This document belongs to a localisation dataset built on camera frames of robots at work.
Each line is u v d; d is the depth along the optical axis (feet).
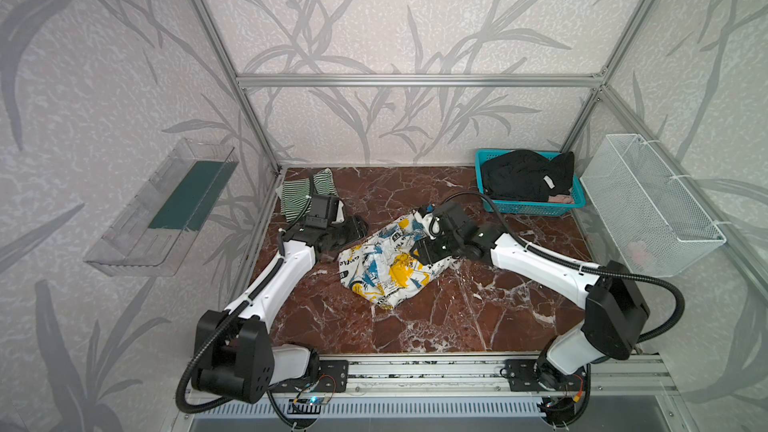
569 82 3.07
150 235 2.08
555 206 3.30
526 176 3.45
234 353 1.31
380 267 2.92
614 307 1.40
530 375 2.40
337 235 2.31
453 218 2.07
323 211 2.14
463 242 2.06
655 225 2.05
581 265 1.52
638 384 2.42
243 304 1.41
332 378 2.38
